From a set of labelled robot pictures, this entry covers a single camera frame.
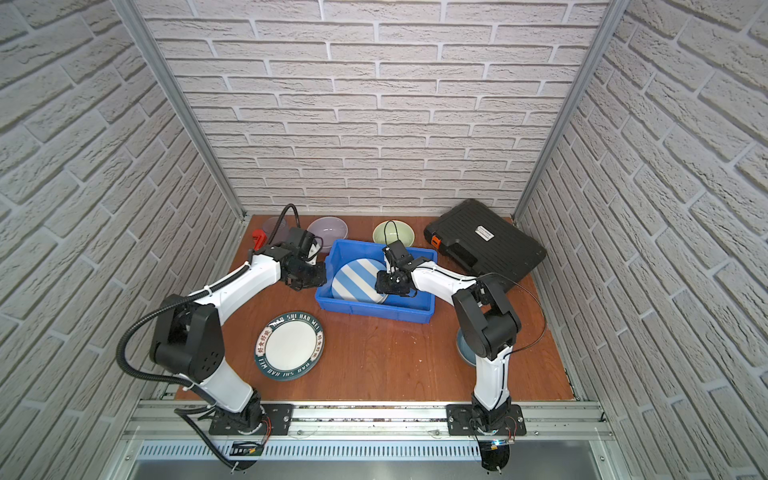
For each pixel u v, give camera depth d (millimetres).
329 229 1096
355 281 978
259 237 1100
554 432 741
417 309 825
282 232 737
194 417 701
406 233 1063
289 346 833
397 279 709
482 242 1033
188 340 450
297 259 685
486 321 501
